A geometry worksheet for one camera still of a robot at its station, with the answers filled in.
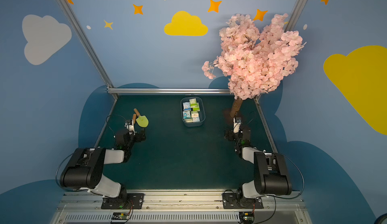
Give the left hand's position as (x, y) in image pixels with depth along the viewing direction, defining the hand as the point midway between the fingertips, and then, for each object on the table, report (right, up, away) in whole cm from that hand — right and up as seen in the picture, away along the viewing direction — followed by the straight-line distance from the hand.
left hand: (136, 127), depth 95 cm
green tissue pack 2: (+33, +4, +8) cm, 34 cm away
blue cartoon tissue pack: (+31, +14, +15) cm, 37 cm away
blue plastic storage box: (+43, +9, +13) cm, 46 cm away
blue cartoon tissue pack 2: (+32, +8, +9) cm, 34 cm away
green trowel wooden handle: (-5, +9, +15) cm, 19 cm away
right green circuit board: (+63, -42, -22) cm, 79 cm away
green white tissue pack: (+37, +16, +16) cm, 43 cm away
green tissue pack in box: (+39, +12, +16) cm, 44 cm away
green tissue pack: (+37, +8, +10) cm, 39 cm away
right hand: (+64, 0, 0) cm, 64 cm away
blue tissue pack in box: (+38, +4, +10) cm, 40 cm away
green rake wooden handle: (-6, +6, +13) cm, 15 cm away
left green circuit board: (+1, -40, -23) cm, 46 cm away
